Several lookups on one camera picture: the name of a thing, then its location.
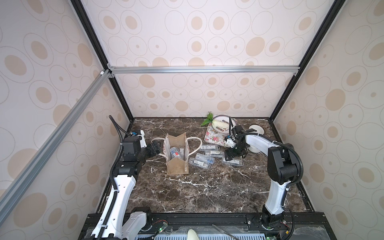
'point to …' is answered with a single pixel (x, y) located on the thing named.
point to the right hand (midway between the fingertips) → (237, 156)
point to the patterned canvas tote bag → (177, 166)
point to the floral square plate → (214, 137)
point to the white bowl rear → (259, 130)
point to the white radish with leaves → (215, 122)
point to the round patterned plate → (226, 118)
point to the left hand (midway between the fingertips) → (160, 142)
